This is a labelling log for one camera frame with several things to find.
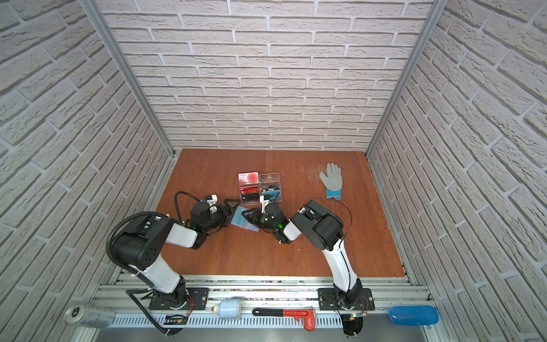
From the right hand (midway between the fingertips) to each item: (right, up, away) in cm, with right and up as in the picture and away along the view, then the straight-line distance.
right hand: (242, 214), depth 91 cm
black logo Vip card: (+13, +12, +7) cm, 19 cm away
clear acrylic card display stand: (+10, +15, +8) cm, 20 cm away
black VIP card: (+3, +7, +6) cm, 10 cm away
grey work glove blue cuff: (+44, +14, +16) cm, 49 cm away
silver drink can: (-39, -24, -31) cm, 55 cm away
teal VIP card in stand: (+14, +8, +2) cm, 16 cm away
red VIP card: (+3, +11, +6) cm, 13 cm away
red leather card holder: (+8, -6, -2) cm, 11 cm away
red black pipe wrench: (+26, -30, -22) cm, 45 cm away
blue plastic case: (+62, -29, -22) cm, 72 cm away
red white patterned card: (+2, +16, +6) cm, 17 cm away
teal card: (-1, -2, +1) cm, 3 cm away
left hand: (-1, +5, 0) cm, 5 cm away
